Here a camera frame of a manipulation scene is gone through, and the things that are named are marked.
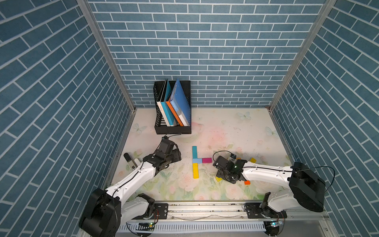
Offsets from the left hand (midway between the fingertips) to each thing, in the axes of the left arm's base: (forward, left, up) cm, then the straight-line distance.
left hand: (180, 154), depth 85 cm
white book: (+21, +11, +17) cm, 29 cm away
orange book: (+22, +5, +12) cm, 25 cm away
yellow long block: (-6, -9, -8) cm, 14 cm away
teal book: (+21, +8, +13) cm, 26 cm away
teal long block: (+6, -8, -9) cm, 14 cm away
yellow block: (0, -45, -8) cm, 46 cm away
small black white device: (-2, +30, -5) cm, 31 cm away
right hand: (-10, -24, -8) cm, 27 cm away
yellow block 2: (-12, -22, -6) cm, 26 cm away
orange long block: (-14, -38, -7) cm, 41 cm away
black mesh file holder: (+28, +17, -7) cm, 33 cm away
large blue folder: (+27, +2, +16) cm, 31 cm away
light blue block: (0, -10, -8) cm, 13 cm away
